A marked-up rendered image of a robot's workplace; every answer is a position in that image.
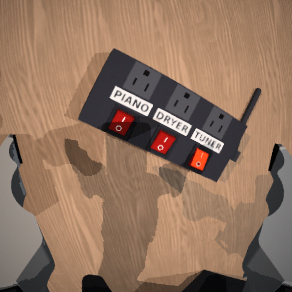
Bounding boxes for black power strip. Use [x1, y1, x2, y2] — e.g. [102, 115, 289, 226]
[78, 48, 261, 182]

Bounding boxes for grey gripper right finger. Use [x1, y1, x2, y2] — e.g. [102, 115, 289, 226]
[242, 143, 292, 292]

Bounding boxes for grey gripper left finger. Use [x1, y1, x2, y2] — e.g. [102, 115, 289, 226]
[0, 134, 55, 292]

